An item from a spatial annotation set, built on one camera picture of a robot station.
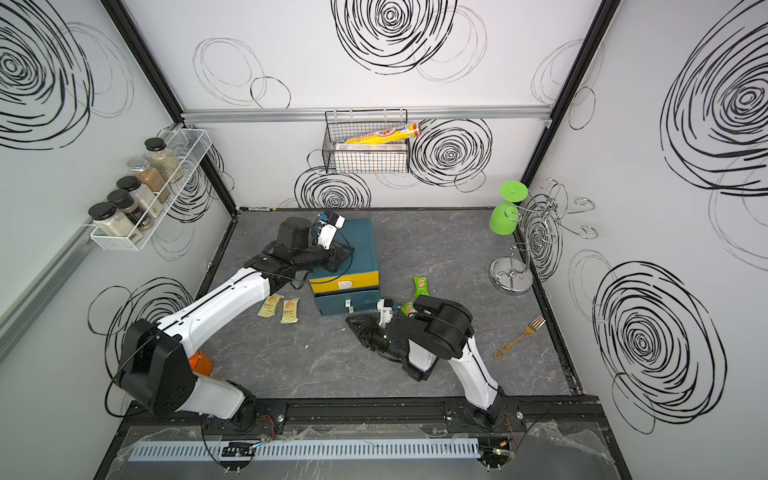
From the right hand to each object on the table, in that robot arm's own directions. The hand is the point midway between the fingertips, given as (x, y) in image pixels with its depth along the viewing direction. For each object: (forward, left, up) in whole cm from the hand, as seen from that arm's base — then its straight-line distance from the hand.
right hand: (346, 324), depth 85 cm
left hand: (+14, -2, +16) cm, 21 cm away
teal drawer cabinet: (+19, -3, +17) cm, 26 cm away
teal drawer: (+4, 0, +6) cm, 7 cm away
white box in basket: (+38, -6, +29) cm, 49 cm away
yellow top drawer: (+5, -1, +15) cm, 16 cm away
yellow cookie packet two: (+5, +19, -4) cm, 20 cm away
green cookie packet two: (+7, -18, -5) cm, 20 cm away
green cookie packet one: (+15, -22, -4) cm, 27 cm away
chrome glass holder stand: (+20, -53, -4) cm, 57 cm away
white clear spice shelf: (+45, +52, +29) cm, 75 cm away
